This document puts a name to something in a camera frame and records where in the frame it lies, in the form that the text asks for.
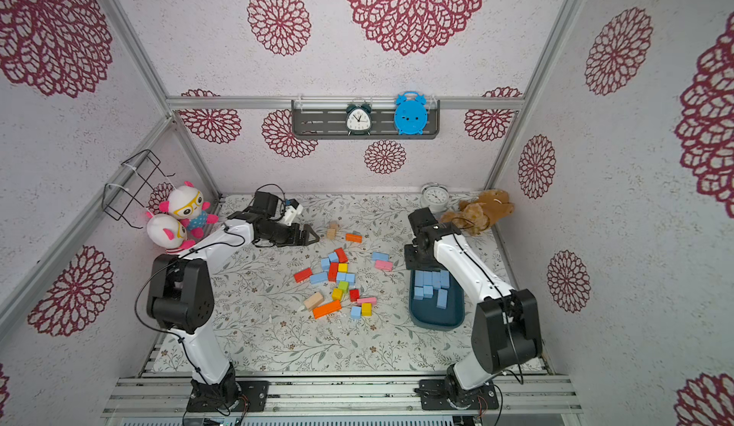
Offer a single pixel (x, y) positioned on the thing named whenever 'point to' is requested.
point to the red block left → (303, 274)
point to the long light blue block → (419, 278)
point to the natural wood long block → (313, 301)
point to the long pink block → (373, 300)
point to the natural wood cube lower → (331, 235)
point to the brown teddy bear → (477, 216)
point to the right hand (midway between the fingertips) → (416, 258)
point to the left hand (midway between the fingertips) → (308, 239)
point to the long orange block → (327, 308)
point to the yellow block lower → (367, 309)
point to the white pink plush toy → (165, 232)
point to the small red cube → (354, 294)
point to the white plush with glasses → (186, 203)
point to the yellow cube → (342, 267)
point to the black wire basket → (128, 193)
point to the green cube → (343, 286)
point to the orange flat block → (354, 238)
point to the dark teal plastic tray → (426, 316)
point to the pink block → (383, 265)
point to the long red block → (341, 256)
